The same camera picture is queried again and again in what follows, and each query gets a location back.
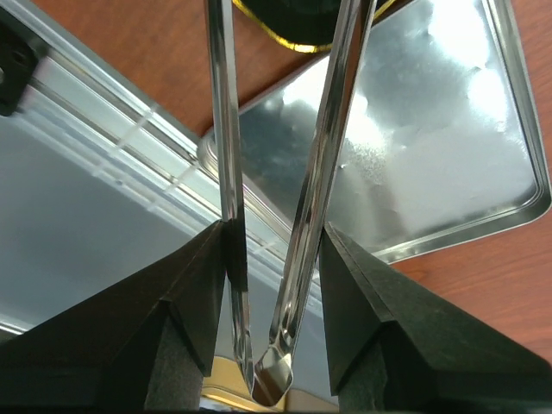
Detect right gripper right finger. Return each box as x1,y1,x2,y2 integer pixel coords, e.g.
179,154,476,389
319,226,551,413

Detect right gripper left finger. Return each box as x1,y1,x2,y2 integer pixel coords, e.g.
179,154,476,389
1,222,225,413

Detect silver metal tongs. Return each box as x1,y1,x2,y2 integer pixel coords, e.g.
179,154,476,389
204,1,376,407

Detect silver tin lid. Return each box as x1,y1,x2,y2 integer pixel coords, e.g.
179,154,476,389
197,0,549,265

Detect black cookie tray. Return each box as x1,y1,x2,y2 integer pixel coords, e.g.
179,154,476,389
230,0,411,54

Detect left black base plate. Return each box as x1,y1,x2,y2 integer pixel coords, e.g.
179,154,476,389
1,8,48,116

